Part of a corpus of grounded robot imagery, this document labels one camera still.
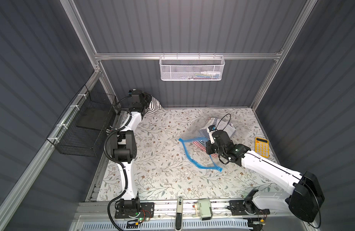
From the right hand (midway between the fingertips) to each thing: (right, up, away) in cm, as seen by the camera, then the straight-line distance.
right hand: (208, 142), depth 82 cm
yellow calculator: (+39, -5, +14) cm, 42 cm away
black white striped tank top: (-34, +23, +14) cm, 43 cm away
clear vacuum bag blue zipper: (-6, -11, +11) cm, 17 cm away
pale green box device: (-4, -32, -12) cm, 34 cm away
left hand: (-34, +32, +14) cm, 49 cm away
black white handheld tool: (-17, -33, -12) cm, 39 cm away
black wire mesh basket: (-68, +7, -8) cm, 69 cm away
